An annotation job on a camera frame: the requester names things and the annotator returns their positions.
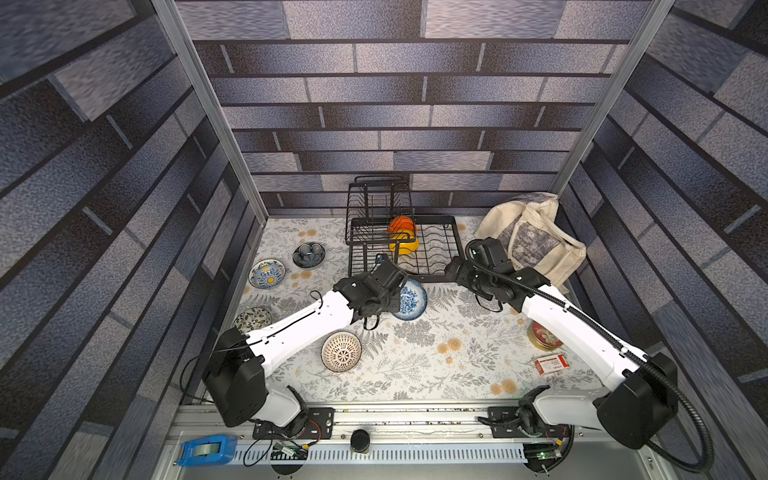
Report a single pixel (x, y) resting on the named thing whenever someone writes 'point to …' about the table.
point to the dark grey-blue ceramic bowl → (309, 255)
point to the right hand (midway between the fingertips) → (456, 272)
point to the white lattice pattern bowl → (341, 351)
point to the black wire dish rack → (380, 221)
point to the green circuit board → (549, 455)
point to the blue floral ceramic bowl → (413, 301)
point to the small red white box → (551, 363)
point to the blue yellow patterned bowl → (267, 273)
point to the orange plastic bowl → (401, 222)
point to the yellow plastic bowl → (406, 239)
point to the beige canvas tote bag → (534, 232)
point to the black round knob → (360, 440)
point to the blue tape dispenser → (212, 449)
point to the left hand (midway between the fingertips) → (394, 295)
